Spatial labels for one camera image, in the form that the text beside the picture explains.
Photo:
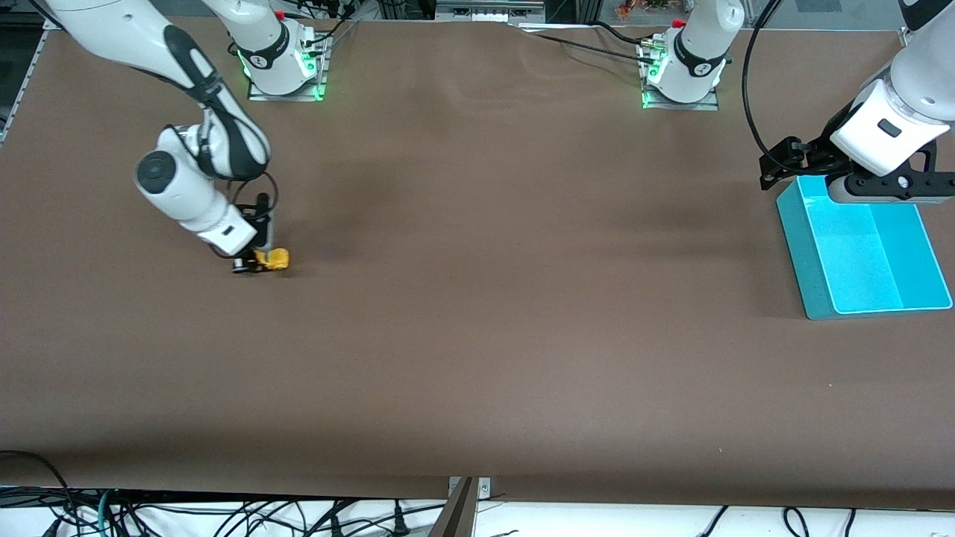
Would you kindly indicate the small metal table bracket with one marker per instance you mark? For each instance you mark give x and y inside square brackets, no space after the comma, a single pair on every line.
[485,488]

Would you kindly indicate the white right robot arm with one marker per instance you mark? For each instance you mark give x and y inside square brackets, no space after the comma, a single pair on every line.
[112,30]

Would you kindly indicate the yellow toy beetle car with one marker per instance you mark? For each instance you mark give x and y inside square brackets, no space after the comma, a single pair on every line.
[274,259]

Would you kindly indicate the aluminium frame profile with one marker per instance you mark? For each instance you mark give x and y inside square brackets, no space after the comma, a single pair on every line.
[489,9]

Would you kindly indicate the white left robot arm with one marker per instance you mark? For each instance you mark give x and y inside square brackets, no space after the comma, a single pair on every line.
[918,82]

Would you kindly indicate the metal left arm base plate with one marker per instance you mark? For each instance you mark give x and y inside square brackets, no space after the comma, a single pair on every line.
[709,106]

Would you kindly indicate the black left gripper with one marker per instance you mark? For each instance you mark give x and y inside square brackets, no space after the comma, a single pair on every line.
[819,152]

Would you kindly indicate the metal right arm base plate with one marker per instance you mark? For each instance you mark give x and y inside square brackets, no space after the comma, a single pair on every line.
[257,95]

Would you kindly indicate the turquoise plastic bin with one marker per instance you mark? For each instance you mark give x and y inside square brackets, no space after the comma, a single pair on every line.
[858,253]

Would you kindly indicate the dark grey slanted bar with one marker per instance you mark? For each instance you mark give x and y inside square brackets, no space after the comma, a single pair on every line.
[455,518]

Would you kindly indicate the orange background object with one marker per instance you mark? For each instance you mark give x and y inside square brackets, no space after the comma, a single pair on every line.
[642,7]

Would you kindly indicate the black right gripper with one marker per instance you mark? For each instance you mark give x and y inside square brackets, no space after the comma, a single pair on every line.
[262,218]

